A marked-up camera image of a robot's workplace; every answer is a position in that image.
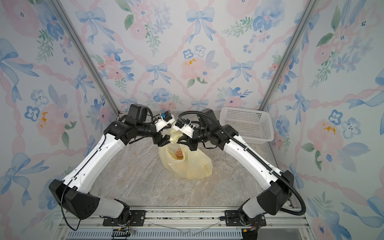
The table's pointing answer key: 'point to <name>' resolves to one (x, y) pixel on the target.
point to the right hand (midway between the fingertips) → (180, 138)
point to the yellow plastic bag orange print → (181, 160)
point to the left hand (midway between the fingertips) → (173, 131)
